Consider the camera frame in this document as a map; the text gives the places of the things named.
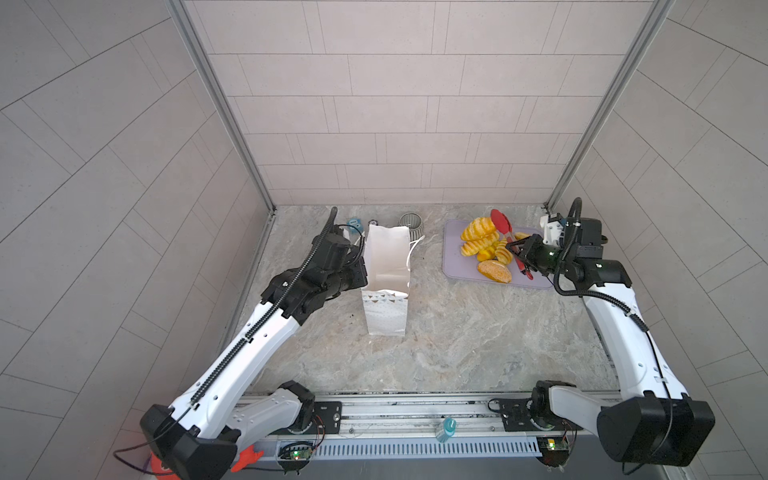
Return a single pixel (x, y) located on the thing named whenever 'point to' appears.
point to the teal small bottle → (449, 430)
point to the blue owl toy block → (355, 222)
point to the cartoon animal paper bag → (386, 298)
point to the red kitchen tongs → (502, 223)
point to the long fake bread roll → (521, 235)
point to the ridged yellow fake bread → (480, 229)
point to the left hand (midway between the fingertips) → (375, 266)
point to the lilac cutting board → (460, 270)
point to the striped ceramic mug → (414, 222)
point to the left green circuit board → (296, 451)
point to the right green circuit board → (553, 449)
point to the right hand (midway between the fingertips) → (506, 244)
